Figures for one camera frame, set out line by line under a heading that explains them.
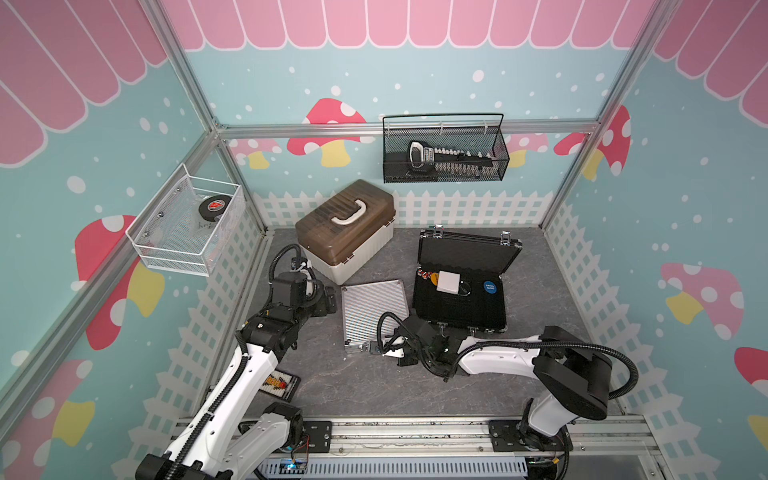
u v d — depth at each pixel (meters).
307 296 0.63
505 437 0.75
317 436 0.74
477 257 0.93
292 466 0.71
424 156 0.89
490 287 1.00
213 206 0.79
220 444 0.40
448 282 1.00
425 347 0.65
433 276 1.02
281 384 0.81
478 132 0.91
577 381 0.44
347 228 0.95
